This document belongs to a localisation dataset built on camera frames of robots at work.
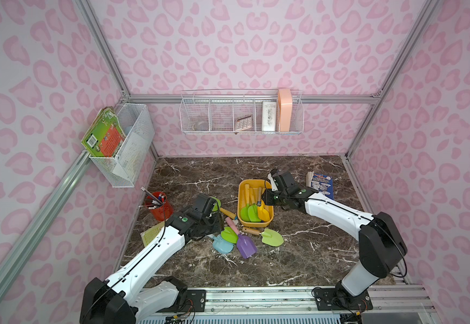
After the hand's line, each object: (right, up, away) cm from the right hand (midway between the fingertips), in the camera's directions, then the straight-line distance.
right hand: (261, 196), depth 88 cm
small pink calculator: (-8, +33, +7) cm, 35 cm away
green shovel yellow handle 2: (+3, -18, 0) cm, 18 cm away
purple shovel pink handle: (-6, -20, -2) cm, 22 cm away
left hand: (-17, -9, -8) cm, 21 cm away
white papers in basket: (-54, +18, -4) cm, 57 cm away
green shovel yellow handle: (-3, -9, +4) cm, 11 cm away
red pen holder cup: (-44, -4, 0) cm, 44 cm away
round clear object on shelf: (-27, +32, +5) cm, 42 cm away
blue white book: (+33, +4, +16) cm, 37 cm away
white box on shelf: (+4, +36, +5) cm, 37 cm away
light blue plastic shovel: (-18, -21, -2) cm, 27 cm away
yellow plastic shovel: (+1, -9, +6) cm, 10 cm away
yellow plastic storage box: (-2, +4, +20) cm, 21 cm away
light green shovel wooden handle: (-7, -8, +8) cm, 13 cm away
